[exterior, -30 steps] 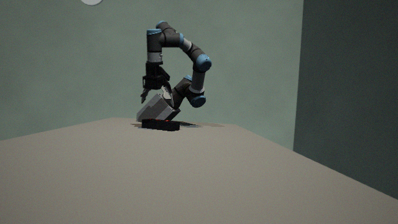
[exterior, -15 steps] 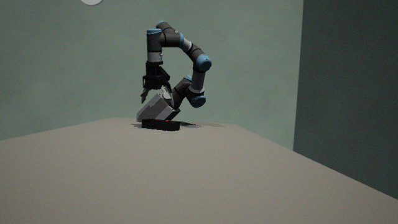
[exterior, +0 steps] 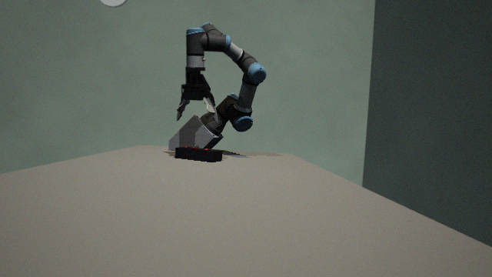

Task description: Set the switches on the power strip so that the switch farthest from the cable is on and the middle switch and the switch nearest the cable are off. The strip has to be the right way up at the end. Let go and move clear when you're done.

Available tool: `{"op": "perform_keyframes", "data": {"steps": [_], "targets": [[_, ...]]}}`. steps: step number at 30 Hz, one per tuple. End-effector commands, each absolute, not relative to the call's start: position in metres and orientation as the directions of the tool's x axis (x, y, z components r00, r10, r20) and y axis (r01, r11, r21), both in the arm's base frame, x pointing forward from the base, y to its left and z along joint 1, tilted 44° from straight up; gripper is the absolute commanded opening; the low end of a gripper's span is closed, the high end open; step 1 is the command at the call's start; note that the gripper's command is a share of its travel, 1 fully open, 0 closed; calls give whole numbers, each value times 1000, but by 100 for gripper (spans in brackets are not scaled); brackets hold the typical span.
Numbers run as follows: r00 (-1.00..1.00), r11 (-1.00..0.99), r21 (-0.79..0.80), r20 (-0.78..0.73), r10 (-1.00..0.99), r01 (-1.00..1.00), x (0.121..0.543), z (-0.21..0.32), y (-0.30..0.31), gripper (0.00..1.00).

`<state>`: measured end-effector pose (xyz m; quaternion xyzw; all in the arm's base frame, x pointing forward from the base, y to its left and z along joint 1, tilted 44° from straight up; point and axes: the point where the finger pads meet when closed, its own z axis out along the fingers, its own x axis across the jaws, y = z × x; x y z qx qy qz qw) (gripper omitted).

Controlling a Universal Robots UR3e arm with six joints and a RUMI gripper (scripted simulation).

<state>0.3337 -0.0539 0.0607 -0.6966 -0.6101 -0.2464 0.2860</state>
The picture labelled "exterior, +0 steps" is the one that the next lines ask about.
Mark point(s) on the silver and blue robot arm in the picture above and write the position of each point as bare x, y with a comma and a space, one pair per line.
235, 108

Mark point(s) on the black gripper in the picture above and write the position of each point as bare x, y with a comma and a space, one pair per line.
196, 91

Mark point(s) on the black power strip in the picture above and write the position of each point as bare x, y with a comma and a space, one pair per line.
206, 155

